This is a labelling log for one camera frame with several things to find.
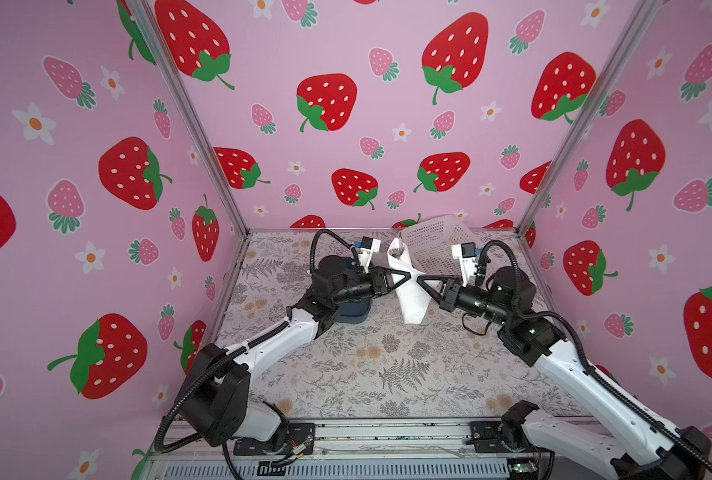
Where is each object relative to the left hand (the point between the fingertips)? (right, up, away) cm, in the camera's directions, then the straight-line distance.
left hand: (410, 279), depth 68 cm
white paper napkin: (+1, -5, +1) cm, 5 cm away
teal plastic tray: (-14, -12, +25) cm, 31 cm away
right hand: (+1, 0, -3) cm, 3 cm away
